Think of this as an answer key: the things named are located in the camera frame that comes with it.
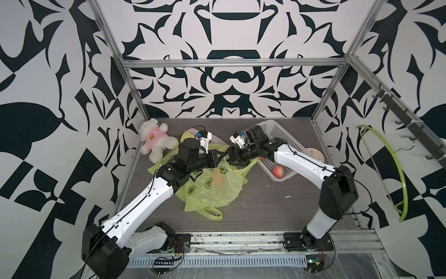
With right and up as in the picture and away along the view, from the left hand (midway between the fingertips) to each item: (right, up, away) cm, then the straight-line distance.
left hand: (223, 150), depth 73 cm
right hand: (+1, -4, +5) cm, 7 cm away
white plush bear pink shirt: (-38, +3, +26) cm, 46 cm away
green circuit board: (+37, -45, -2) cm, 58 cm away
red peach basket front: (+28, -12, +16) cm, 34 cm away
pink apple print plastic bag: (-5, +4, +29) cm, 30 cm away
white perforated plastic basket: (+30, +9, +35) cm, 47 cm away
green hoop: (+61, -16, -14) cm, 65 cm away
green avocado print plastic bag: (-6, -17, +3) cm, 19 cm away
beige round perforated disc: (+52, -4, +27) cm, 58 cm away
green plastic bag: (-9, -29, +8) cm, 31 cm away
